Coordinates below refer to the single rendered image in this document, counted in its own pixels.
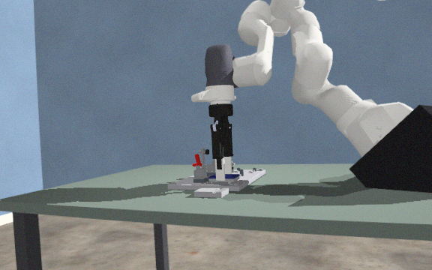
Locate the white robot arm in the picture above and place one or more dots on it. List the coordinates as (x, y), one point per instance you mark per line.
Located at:
(363, 122)

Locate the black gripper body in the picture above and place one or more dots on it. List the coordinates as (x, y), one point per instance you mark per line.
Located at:
(220, 112)

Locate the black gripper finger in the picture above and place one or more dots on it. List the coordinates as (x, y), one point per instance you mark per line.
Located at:
(228, 149)
(217, 139)

